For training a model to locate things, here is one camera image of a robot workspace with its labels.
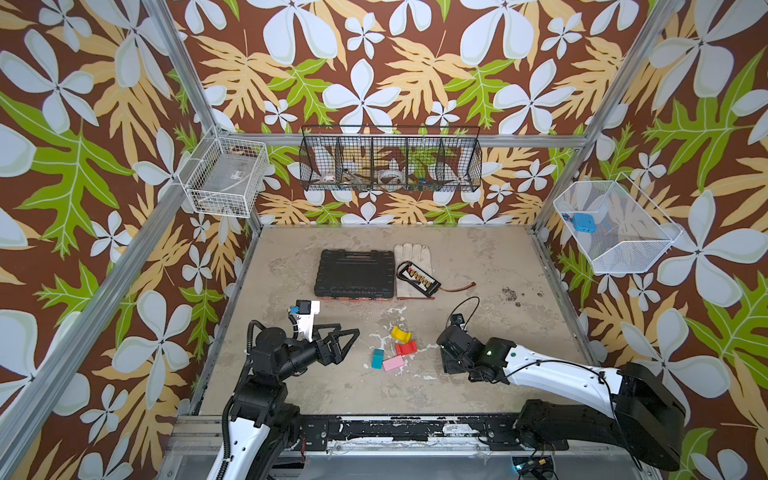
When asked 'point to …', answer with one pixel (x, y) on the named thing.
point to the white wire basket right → (631, 231)
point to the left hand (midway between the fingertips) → (347, 328)
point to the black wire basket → (390, 158)
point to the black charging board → (419, 279)
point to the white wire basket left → (225, 174)
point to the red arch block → (407, 348)
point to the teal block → (377, 359)
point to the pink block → (393, 363)
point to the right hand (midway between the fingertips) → (447, 356)
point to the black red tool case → (355, 276)
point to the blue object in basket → (584, 222)
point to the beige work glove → (421, 257)
